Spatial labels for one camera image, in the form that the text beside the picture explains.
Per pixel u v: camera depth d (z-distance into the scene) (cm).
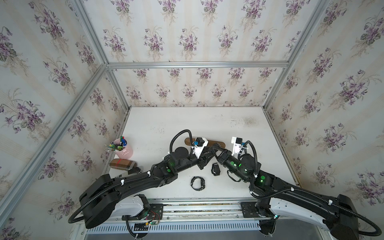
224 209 75
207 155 66
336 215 42
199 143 60
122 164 86
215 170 83
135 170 82
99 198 39
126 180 46
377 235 40
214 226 70
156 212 72
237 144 64
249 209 73
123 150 84
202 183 78
